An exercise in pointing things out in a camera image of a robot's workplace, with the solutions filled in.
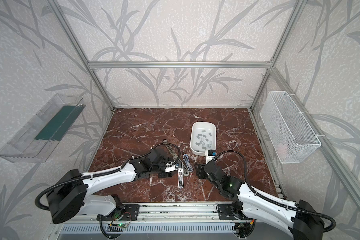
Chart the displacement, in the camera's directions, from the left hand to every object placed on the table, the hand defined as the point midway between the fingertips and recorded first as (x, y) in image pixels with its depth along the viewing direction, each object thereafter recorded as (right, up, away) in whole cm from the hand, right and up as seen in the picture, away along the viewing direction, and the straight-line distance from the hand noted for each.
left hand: (176, 162), depth 84 cm
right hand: (+12, +2, -3) cm, 12 cm away
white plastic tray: (+12, +17, +21) cm, 30 cm away
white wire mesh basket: (+50, +16, -23) cm, 58 cm away
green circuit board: (-25, -27, -13) cm, 39 cm away
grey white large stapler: (-2, +2, +9) cm, 9 cm away
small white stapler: (+3, -10, +1) cm, 10 cm away
